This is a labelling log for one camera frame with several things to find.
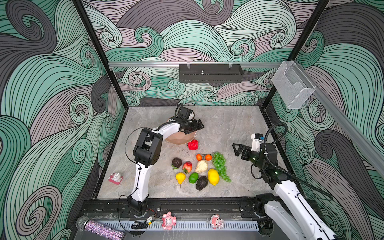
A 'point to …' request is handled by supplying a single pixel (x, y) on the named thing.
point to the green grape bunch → (219, 161)
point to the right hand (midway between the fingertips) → (239, 146)
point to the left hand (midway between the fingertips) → (200, 127)
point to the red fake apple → (193, 145)
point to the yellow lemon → (213, 176)
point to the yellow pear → (180, 177)
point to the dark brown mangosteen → (176, 162)
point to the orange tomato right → (208, 157)
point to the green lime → (193, 177)
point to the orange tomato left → (199, 157)
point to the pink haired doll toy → (216, 222)
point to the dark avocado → (201, 182)
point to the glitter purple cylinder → (84, 222)
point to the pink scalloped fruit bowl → (180, 138)
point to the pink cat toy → (168, 220)
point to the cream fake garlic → (201, 166)
